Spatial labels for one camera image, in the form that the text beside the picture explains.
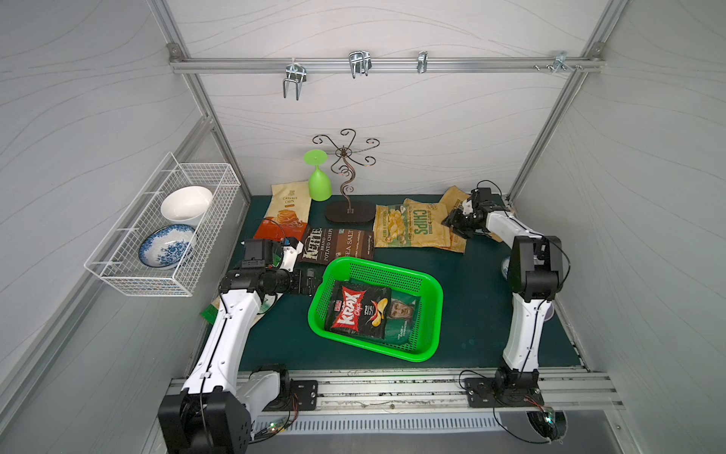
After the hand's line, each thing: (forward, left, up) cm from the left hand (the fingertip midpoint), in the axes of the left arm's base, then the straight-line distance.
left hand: (306, 278), depth 79 cm
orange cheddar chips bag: (+38, +17, -14) cm, 44 cm away
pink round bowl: (-5, -71, -10) cm, 72 cm away
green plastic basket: (+1, -36, -9) cm, 38 cm away
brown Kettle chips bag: (+22, 0, -15) cm, 27 cm away
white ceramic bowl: (+10, +29, +19) cm, 36 cm away
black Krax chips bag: (-4, -15, -12) cm, 19 cm away
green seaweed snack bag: (0, +15, -15) cm, 22 cm away
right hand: (+30, -47, -9) cm, 56 cm away
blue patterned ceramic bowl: (-2, +29, +17) cm, 34 cm away
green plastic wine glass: (+30, 0, +7) cm, 31 cm away
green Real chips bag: (-6, -28, -13) cm, 31 cm away
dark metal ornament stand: (+39, -8, -15) cm, 42 cm away
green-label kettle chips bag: (+31, -33, -12) cm, 47 cm away
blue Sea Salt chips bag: (+47, -53, -14) cm, 72 cm away
